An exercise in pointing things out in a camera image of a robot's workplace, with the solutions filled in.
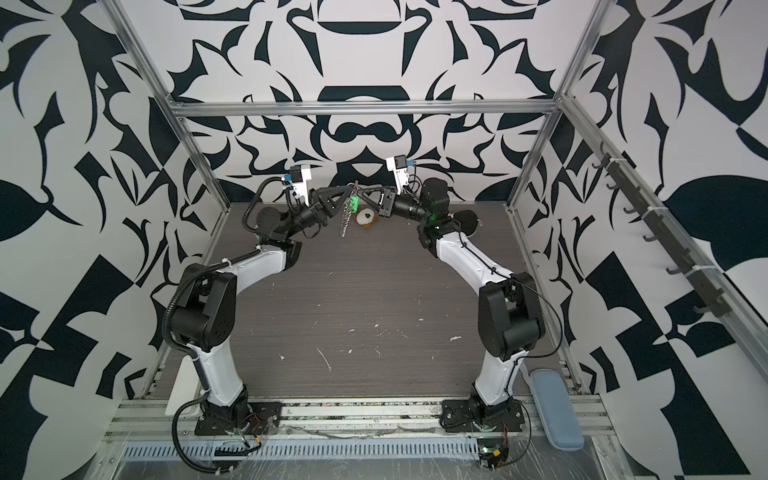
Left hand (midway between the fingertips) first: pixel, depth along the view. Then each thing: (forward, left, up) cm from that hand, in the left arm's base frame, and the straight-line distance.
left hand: (353, 183), depth 70 cm
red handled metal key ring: (-2, +2, -6) cm, 7 cm away
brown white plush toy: (+21, -1, -35) cm, 41 cm away
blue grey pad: (-42, -47, -36) cm, 73 cm away
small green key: (-1, 0, -6) cm, 6 cm away
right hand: (-1, -1, -3) cm, 3 cm away
